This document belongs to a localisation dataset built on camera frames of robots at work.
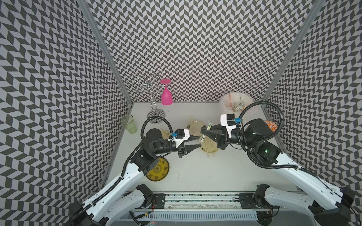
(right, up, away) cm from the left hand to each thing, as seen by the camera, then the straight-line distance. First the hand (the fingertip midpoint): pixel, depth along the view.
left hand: (198, 142), depth 60 cm
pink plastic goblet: (-19, +24, +36) cm, 47 cm away
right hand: (+1, +5, -6) cm, 8 cm away
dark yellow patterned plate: (-22, -22, +23) cm, 38 cm away
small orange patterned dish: (+55, +4, +39) cm, 67 cm away
